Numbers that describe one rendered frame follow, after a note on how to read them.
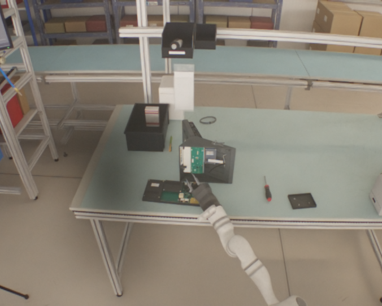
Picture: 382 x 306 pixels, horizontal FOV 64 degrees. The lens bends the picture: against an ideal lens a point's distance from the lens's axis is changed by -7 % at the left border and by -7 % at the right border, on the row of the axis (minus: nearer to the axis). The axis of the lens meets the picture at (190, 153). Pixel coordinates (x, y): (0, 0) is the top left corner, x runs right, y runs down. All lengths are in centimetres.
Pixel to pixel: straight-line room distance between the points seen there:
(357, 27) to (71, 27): 407
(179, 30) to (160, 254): 156
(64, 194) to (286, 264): 196
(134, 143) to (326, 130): 111
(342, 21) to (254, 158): 324
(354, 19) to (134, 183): 380
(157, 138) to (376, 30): 377
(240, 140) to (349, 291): 136
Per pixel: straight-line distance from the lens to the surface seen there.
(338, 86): 293
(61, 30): 546
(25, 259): 273
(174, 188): 147
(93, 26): 527
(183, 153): 145
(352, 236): 287
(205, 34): 181
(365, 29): 481
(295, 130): 197
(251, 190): 152
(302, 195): 155
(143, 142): 169
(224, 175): 152
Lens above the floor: 205
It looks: 38 degrees down
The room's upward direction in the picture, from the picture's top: straight up
